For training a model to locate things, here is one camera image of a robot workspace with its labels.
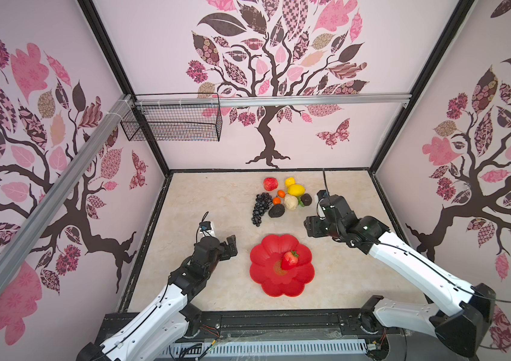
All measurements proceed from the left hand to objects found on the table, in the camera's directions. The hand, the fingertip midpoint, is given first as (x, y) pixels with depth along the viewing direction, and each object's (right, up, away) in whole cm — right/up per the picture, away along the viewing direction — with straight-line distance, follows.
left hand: (225, 243), depth 82 cm
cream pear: (+27, +14, +19) cm, 36 cm away
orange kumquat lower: (+21, +15, +22) cm, 34 cm away
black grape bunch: (+14, +14, +20) cm, 28 cm away
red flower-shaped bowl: (+16, -11, +5) cm, 20 cm away
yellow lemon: (+30, +20, +24) cm, 44 cm away
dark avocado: (+21, +11, +18) cm, 29 cm away
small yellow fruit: (+28, +24, +29) cm, 47 cm away
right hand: (+31, +9, -5) cm, 33 cm away
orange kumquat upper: (+23, +18, +26) cm, 39 cm away
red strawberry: (+25, -7, +2) cm, 26 cm away
